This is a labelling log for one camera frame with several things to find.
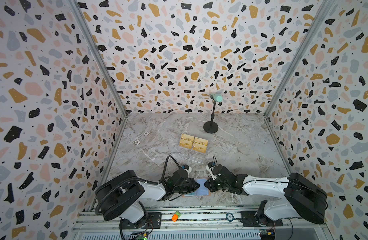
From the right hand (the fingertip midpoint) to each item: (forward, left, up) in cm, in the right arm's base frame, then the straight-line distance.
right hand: (204, 183), depth 83 cm
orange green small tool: (-17, +14, 0) cm, 22 cm away
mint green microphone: (+37, -8, +30) cm, 48 cm away
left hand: (-1, 0, +1) cm, 2 cm away
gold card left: (+23, +11, +4) cm, 26 cm away
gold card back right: (+24, +2, +6) cm, 25 cm away
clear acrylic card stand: (+18, +7, -3) cm, 20 cm away
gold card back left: (+27, +10, +6) cm, 29 cm away
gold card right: (+21, +2, +3) cm, 22 cm away
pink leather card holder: (-3, +1, -3) cm, 5 cm away
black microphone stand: (+44, -7, -3) cm, 44 cm away
